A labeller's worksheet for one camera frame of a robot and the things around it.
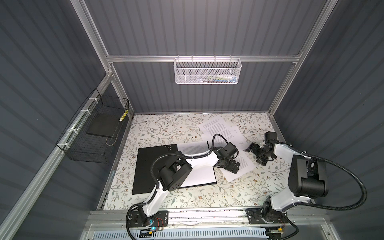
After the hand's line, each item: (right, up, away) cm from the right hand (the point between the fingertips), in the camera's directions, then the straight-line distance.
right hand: (253, 155), depth 94 cm
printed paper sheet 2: (-5, -6, -1) cm, 8 cm away
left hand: (-14, -6, -5) cm, 16 cm away
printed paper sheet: (-33, -9, -6) cm, 34 cm away
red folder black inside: (-65, -5, -7) cm, 65 cm away
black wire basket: (-88, +14, -22) cm, 92 cm away
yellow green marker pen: (-77, +24, -12) cm, 82 cm away
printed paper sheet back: (-27, +15, +15) cm, 34 cm away
